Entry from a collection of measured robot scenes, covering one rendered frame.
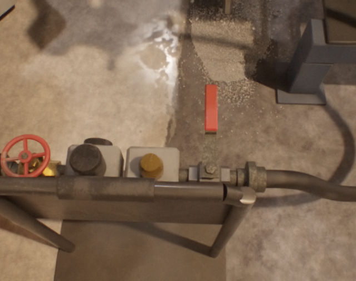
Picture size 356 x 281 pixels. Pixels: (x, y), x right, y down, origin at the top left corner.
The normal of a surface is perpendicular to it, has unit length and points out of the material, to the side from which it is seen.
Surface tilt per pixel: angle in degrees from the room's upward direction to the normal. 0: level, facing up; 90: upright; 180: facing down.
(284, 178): 15
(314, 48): 90
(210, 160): 0
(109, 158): 0
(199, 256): 0
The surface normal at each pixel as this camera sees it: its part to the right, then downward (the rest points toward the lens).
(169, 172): 0.00, -0.39
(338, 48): -0.04, 0.92
